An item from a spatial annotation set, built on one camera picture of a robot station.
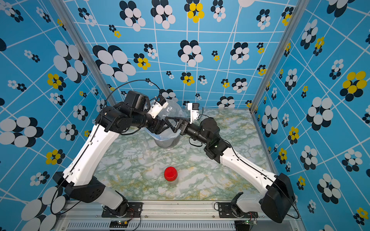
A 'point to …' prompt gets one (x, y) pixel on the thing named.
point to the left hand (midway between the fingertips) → (166, 119)
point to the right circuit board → (250, 222)
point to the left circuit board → (119, 224)
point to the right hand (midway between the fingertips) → (172, 118)
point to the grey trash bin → (168, 143)
